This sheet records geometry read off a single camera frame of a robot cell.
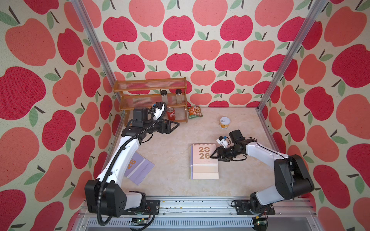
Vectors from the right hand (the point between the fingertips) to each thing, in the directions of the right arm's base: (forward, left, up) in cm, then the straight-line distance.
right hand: (214, 160), depth 86 cm
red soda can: (+31, +31, +5) cm, 45 cm away
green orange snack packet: (+42, +15, -2) cm, 44 cm away
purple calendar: (-2, +14, 0) cm, 14 cm away
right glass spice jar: (+39, +26, +19) cm, 51 cm away
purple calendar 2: (-8, +46, -4) cm, 47 cm away
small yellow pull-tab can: (+31, -8, +1) cm, 32 cm away
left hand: (+7, +24, +23) cm, 34 cm away
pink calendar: (-4, +6, -1) cm, 8 cm away
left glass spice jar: (+36, +36, +21) cm, 55 cm away
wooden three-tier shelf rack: (+51, +34, +10) cm, 63 cm away
